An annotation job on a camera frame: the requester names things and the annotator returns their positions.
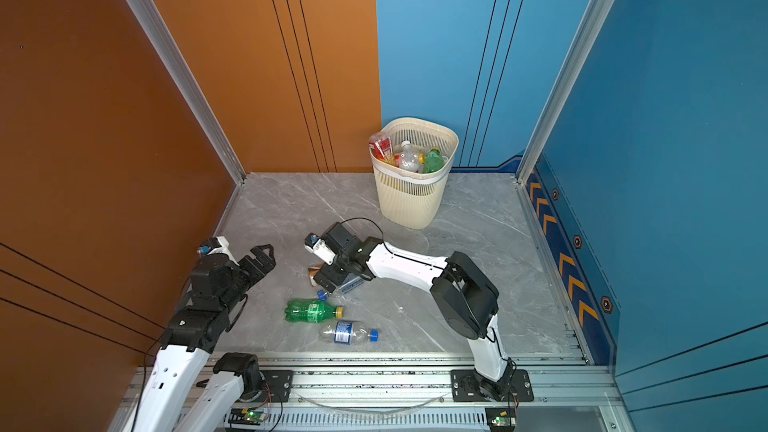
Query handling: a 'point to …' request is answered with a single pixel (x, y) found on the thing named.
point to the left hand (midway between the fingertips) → (262, 252)
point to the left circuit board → (246, 416)
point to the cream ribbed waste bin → (412, 199)
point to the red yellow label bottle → (381, 146)
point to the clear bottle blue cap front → (346, 332)
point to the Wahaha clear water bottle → (409, 155)
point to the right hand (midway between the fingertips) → (326, 267)
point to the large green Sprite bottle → (311, 311)
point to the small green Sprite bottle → (434, 161)
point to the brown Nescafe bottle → (312, 271)
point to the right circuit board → (501, 419)
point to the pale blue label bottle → (352, 284)
